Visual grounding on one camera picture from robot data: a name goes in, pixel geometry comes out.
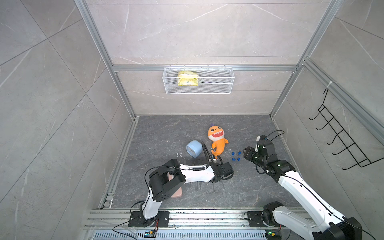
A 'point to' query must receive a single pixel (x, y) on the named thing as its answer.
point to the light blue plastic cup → (194, 148)
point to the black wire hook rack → (356, 152)
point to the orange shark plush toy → (216, 134)
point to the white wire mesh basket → (211, 81)
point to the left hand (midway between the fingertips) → (217, 174)
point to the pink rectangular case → (179, 192)
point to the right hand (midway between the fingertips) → (246, 150)
